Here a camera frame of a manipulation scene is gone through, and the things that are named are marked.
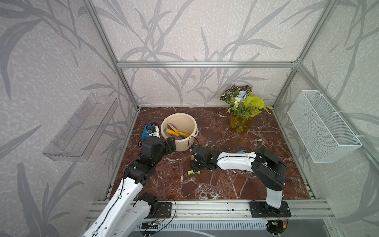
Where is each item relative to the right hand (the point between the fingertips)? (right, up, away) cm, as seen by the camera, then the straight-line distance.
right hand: (191, 164), depth 88 cm
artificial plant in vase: (+33, +36, +6) cm, 49 cm away
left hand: (-10, +17, -13) cm, 24 cm away
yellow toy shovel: (-10, +18, +4) cm, 21 cm away
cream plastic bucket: (-4, +25, +8) cm, 26 cm away
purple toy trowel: (-13, +23, +2) cm, 26 cm away
